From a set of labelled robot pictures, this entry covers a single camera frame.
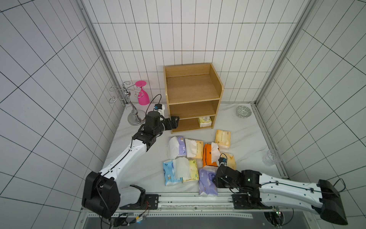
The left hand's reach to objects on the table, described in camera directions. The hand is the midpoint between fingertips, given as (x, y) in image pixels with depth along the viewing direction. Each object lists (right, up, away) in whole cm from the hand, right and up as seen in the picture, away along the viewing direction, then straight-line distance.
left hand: (172, 121), depth 81 cm
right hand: (+21, -34, -5) cm, 41 cm away
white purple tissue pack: (+2, -16, +6) cm, 17 cm away
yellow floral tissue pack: (+12, -28, -3) cm, 31 cm away
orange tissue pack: (+23, -20, 0) cm, 31 cm away
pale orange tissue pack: (+35, -25, +2) cm, 43 cm away
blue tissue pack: (-1, -29, -4) cm, 29 cm away
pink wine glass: (-23, +16, +21) cm, 35 cm away
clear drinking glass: (+64, -24, +8) cm, 69 cm away
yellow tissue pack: (+23, -2, +19) cm, 29 cm away
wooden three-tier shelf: (+12, +18, +4) cm, 23 cm away
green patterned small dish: (+54, +6, +29) cm, 62 cm away
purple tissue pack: (+19, -35, -9) cm, 41 cm away
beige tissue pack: (+14, -18, +6) cm, 23 cm away
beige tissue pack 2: (+33, -12, +12) cm, 37 cm away
